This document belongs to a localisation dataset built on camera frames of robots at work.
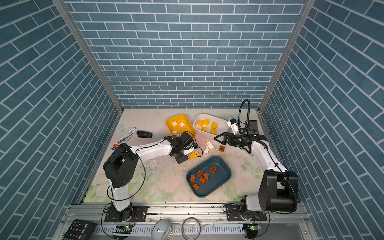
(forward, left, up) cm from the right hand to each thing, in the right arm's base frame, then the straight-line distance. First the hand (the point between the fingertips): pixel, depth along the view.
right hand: (219, 137), depth 83 cm
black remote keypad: (-46, +63, -14) cm, 79 cm away
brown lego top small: (-12, +3, -17) cm, 21 cm away
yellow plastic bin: (+21, +29, -15) cm, 39 cm away
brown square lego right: (+3, -3, -16) cm, 17 cm away
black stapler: (+9, +52, -15) cm, 54 cm away
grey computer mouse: (-44, +24, -8) cm, 51 cm away
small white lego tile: (+20, +32, -14) cm, 40 cm away
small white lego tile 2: (+21, +27, -16) cm, 37 cm away
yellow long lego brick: (-8, +14, -8) cm, 18 cm away
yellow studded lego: (+18, +10, -16) cm, 26 cm away
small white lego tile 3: (+13, +31, -15) cm, 37 cm away
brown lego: (-23, +12, -15) cm, 30 cm away
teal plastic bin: (-17, +7, -15) cm, 24 cm away
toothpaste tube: (0, +68, -15) cm, 70 cm away
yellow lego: (+24, +8, -15) cm, 30 cm away
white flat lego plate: (+5, +5, -16) cm, 17 cm away
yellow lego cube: (+22, +13, -15) cm, 29 cm away
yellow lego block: (+16, +3, -15) cm, 22 cm away
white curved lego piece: (+1, +7, -15) cm, 17 cm away
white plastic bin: (+23, +6, -17) cm, 29 cm away
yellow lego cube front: (+23, +3, -17) cm, 29 cm away
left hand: (-5, +22, -15) cm, 27 cm away
